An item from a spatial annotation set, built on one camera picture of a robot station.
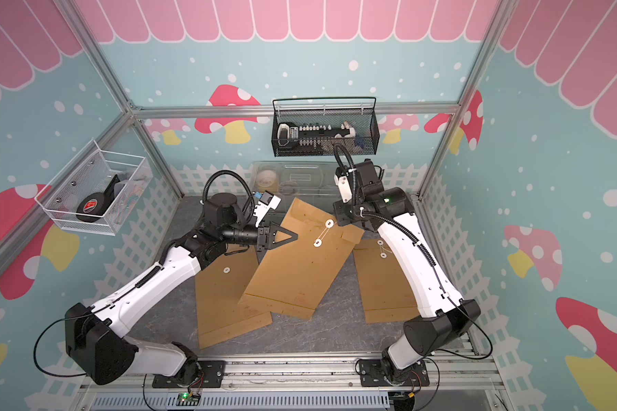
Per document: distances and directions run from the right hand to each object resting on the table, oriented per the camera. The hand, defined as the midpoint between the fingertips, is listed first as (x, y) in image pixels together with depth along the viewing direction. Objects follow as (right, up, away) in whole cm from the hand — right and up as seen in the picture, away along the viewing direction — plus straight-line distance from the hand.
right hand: (343, 208), depth 74 cm
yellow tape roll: (-28, +12, +28) cm, 41 cm away
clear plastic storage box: (-11, +11, +23) cm, 28 cm away
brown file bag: (-14, -19, -7) cm, 24 cm away
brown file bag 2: (+18, -29, +18) cm, 39 cm away
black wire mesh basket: (+11, +28, +23) cm, 38 cm away
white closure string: (+18, -17, +25) cm, 36 cm away
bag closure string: (-4, -4, -6) cm, 9 cm away
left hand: (-13, -9, -8) cm, 18 cm away
